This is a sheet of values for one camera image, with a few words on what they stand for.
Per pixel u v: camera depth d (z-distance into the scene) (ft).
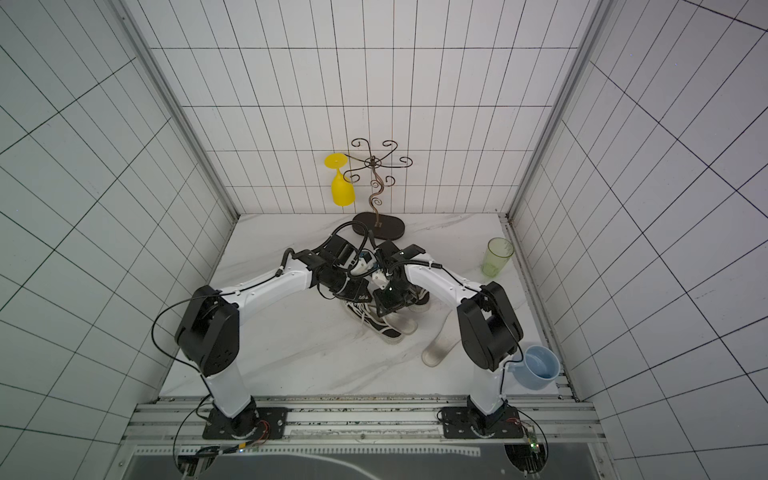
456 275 1.80
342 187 3.15
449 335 2.89
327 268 2.16
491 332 1.56
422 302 2.92
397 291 2.41
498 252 3.06
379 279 2.66
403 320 2.61
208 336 1.53
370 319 2.73
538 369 2.66
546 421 2.48
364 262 2.63
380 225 3.74
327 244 2.39
